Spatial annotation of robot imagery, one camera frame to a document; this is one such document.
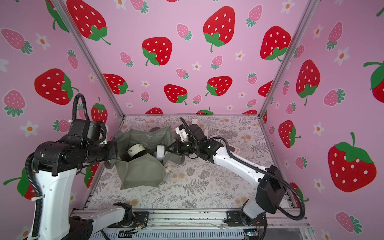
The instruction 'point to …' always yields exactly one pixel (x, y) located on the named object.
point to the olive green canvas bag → (144, 171)
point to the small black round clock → (136, 150)
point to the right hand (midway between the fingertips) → (163, 152)
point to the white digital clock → (160, 152)
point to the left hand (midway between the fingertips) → (118, 148)
